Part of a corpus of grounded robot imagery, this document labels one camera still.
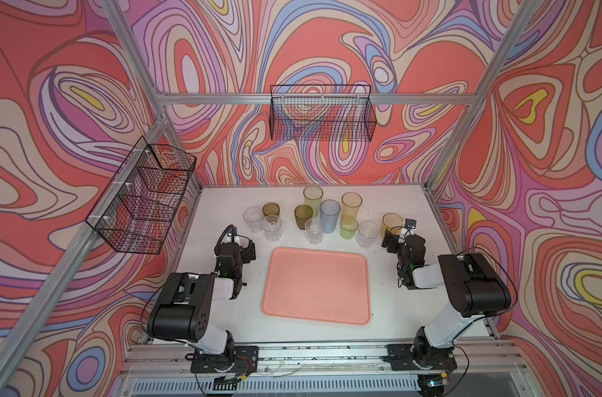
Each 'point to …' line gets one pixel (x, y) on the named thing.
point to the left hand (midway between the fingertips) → (239, 240)
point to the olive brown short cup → (302, 213)
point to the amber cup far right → (393, 222)
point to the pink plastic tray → (317, 285)
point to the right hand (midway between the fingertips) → (398, 235)
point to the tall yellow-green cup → (313, 198)
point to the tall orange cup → (351, 205)
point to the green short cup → (348, 227)
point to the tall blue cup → (329, 211)
